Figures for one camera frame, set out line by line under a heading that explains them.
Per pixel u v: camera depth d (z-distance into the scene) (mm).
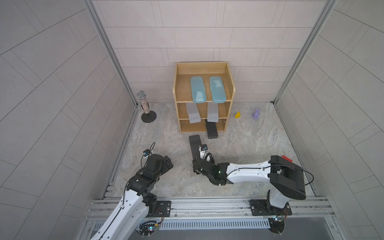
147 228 656
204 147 708
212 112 886
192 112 889
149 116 1073
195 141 866
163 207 711
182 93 808
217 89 814
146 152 695
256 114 1051
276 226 710
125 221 463
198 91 787
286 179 430
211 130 980
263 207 714
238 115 1082
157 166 609
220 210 710
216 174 588
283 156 866
